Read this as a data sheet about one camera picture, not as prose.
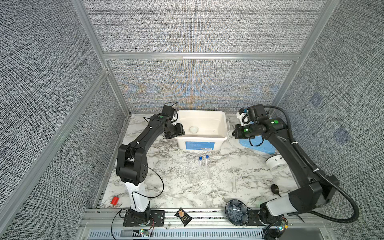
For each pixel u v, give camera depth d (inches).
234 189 32.2
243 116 27.1
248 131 25.2
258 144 24.2
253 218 28.7
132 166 19.2
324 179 15.7
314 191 15.4
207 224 28.8
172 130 30.7
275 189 32.2
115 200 30.7
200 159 30.7
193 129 41.8
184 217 28.4
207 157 30.7
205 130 41.9
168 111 28.6
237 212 29.4
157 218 28.9
